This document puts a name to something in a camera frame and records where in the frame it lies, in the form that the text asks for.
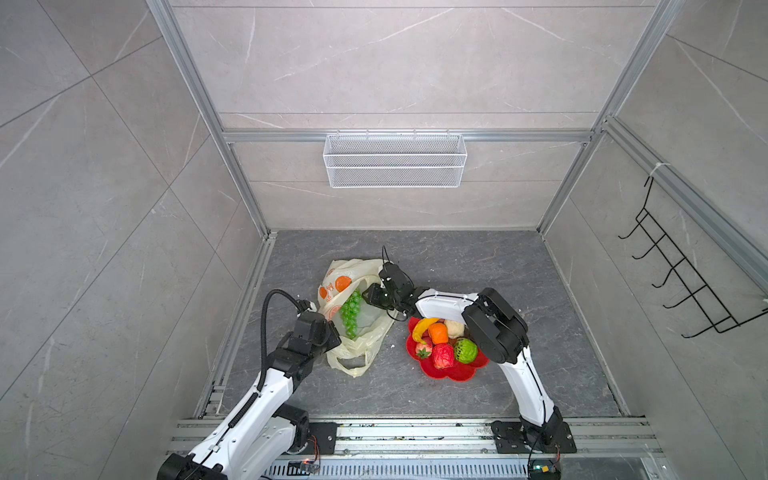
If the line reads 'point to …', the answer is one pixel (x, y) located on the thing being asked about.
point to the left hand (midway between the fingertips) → (333, 322)
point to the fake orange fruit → (438, 332)
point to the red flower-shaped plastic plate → (458, 371)
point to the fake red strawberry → (423, 350)
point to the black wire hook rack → (718, 315)
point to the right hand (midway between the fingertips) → (362, 294)
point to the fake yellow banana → (421, 326)
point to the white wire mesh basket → (395, 161)
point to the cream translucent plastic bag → (341, 278)
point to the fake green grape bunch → (349, 311)
